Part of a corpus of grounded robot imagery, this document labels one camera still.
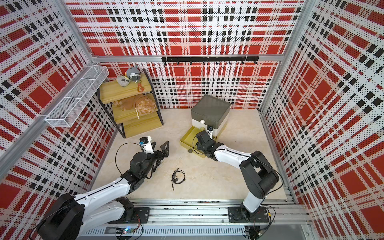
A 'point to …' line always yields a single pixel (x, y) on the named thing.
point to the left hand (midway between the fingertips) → (164, 141)
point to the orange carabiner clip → (140, 88)
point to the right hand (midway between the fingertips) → (205, 140)
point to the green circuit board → (127, 230)
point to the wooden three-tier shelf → (132, 122)
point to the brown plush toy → (144, 104)
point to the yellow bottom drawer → (188, 141)
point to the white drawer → (202, 124)
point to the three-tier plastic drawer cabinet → (209, 111)
